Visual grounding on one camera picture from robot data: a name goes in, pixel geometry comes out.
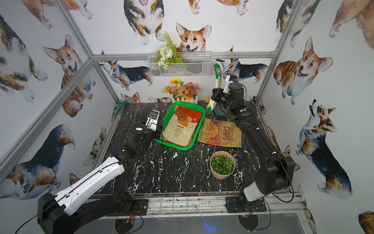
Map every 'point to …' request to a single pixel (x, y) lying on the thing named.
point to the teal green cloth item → (120, 103)
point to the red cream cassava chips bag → (179, 128)
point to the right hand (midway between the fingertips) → (216, 84)
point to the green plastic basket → (170, 107)
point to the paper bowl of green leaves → (222, 164)
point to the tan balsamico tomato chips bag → (220, 132)
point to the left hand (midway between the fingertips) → (156, 115)
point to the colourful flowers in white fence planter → (182, 92)
